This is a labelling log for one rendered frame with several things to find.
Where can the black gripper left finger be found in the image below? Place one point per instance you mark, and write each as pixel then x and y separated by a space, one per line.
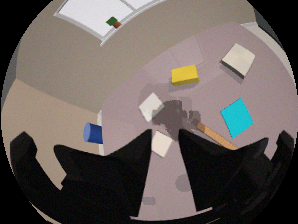
pixel 124 170

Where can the white flat square pad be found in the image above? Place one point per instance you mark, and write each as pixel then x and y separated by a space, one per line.
pixel 151 106

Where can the white flat rectangular block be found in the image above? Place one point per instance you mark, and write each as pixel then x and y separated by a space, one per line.
pixel 239 60

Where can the cream flat square tile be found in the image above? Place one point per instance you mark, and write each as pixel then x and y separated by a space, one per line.
pixel 161 143

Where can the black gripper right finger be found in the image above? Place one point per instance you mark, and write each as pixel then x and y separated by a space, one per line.
pixel 210 167

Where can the yellow rectangular block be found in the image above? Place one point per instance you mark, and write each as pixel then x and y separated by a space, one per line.
pixel 185 75

